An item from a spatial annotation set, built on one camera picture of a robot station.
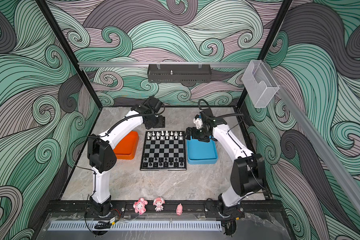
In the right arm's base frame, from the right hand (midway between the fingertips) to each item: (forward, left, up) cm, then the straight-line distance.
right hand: (192, 137), depth 85 cm
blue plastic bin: (-2, -7, -15) cm, 17 cm away
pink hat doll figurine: (-32, +18, -11) cm, 38 cm away
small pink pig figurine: (-34, +7, -13) cm, 37 cm away
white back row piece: (+9, +29, -12) cm, 32 cm away
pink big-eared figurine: (-34, +27, -10) cm, 44 cm away
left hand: (+8, +19, +2) cm, 21 cm away
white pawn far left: (+7, +28, -12) cm, 32 cm away
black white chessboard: (-3, +17, -13) cm, 22 cm away
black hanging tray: (+37, +8, +19) cm, 42 cm away
